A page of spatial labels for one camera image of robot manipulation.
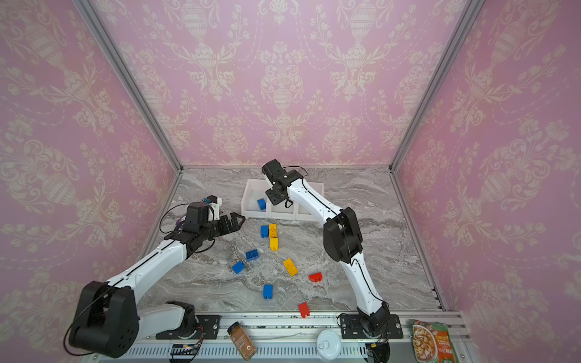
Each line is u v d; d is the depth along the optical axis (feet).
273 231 3.12
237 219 2.60
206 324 2.45
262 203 3.37
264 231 3.12
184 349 2.40
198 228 2.20
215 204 2.60
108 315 1.35
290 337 2.41
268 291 2.66
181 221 3.27
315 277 2.79
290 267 2.86
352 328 2.39
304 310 2.55
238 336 2.28
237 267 2.87
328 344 2.19
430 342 2.34
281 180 2.25
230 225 2.55
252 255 2.91
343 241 1.85
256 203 3.46
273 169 2.46
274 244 2.98
